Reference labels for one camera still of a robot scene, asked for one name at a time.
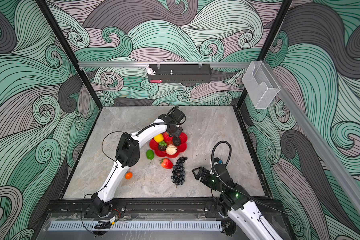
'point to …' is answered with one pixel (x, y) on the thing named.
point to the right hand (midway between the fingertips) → (197, 174)
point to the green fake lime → (150, 154)
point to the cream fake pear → (171, 149)
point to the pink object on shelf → (156, 81)
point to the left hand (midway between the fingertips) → (176, 129)
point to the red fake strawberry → (165, 163)
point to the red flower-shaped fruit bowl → (182, 147)
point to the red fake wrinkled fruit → (167, 139)
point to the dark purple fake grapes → (178, 173)
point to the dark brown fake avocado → (162, 145)
